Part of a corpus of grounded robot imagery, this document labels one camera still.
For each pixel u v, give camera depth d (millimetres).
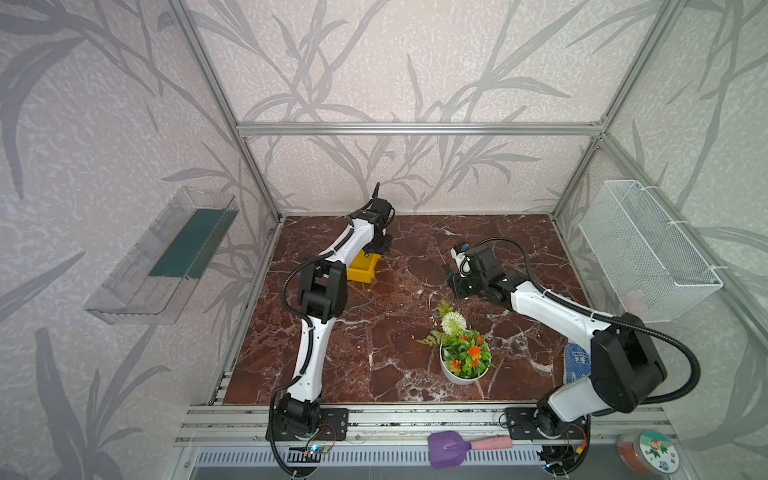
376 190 884
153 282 650
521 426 731
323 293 612
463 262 782
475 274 693
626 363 434
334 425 726
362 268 961
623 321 457
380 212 845
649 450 634
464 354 682
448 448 694
